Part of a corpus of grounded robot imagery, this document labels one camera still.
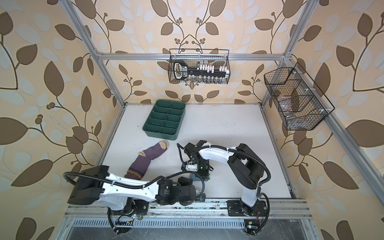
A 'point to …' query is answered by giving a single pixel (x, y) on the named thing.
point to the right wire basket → (300, 105)
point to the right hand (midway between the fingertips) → (203, 176)
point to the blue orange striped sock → (194, 178)
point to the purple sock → (138, 167)
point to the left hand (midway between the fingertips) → (192, 184)
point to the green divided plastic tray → (165, 119)
